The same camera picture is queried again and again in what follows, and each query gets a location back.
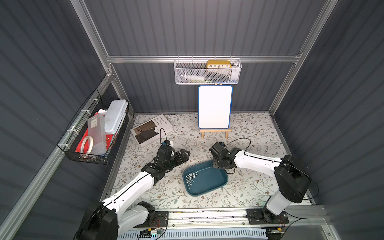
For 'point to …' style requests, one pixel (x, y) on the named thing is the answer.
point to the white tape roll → (91, 144)
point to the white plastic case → (114, 115)
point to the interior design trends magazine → (145, 132)
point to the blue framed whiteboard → (215, 105)
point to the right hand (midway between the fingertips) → (218, 162)
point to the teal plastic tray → (202, 177)
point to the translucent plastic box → (95, 129)
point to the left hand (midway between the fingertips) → (186, 156)
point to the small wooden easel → (217, 130)
